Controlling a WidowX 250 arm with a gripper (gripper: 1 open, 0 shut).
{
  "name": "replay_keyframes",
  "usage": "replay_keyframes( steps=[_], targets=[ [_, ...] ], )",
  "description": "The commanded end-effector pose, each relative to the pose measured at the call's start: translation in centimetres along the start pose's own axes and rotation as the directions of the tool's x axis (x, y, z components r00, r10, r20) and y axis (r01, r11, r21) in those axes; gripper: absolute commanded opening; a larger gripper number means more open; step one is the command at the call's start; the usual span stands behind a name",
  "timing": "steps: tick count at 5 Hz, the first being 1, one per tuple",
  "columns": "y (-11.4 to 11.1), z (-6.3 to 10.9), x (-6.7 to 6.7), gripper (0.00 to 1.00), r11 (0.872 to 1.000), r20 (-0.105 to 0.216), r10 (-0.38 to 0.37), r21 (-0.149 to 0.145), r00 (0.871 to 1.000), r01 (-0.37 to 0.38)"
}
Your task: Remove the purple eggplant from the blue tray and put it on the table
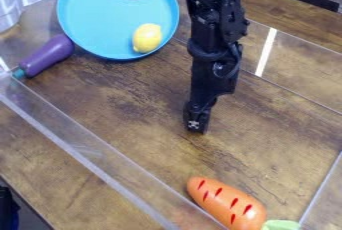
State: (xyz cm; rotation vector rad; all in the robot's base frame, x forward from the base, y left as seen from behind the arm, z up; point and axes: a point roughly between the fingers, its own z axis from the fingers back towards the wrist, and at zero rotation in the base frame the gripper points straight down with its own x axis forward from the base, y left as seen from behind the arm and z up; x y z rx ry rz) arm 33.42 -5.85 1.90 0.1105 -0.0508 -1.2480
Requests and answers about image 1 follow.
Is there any yellow toy lemon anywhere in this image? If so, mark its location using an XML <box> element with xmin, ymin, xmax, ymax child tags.
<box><xmin>132</xmin><ymin>23</ymin><xmax>163</xmax><ymax>53</ymax></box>

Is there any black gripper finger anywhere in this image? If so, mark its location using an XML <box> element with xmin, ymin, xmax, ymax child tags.
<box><xmin>183</xmin><ymin>99</ymin><xmax>216</xmax><ymax>134</ymax></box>

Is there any purple toy eggplant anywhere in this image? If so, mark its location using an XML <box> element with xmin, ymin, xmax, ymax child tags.
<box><xmin>12</xmin><ymin>34</ymin><xmax>75</xmax><ymax>79</ymax></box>

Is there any clear acrylic enclosure wall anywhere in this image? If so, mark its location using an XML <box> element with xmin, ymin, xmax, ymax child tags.
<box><xmin>0</xmin><ymin>0</ymin><xmax>342</xmax><ymax>230</ymax></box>

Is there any orange toy carrot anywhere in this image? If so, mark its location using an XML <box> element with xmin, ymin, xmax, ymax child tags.
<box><xmin>187</xmin><ymin>177</ymin><xmax>301</xmax><ymax>230</ymax></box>

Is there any dark object at bottom left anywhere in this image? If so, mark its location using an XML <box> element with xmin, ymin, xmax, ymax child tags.
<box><xmin>0</xmin><ymin>186</ymin><xmax>20</xmax><ymax>230</ymax></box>

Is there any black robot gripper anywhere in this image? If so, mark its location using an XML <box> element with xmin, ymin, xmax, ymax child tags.
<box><xmin>186</xmin><ymin>0</ymin><xmax>250</xmax><ymax>106</ymax></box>

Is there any blue plastic plate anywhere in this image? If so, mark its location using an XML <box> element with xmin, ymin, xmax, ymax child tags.
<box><xmin>56</xmin><ymin>0</ymin><xmax>179</xmax><ymax>61</ymax></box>

